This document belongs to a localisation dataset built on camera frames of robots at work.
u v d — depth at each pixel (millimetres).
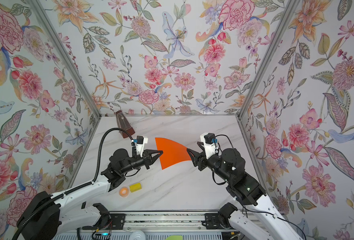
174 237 723
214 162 533
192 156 604
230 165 446
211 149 534
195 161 562
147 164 676
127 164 622
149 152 678
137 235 665
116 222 731
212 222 735
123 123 1008
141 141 655
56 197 439
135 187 840
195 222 755
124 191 837
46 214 405
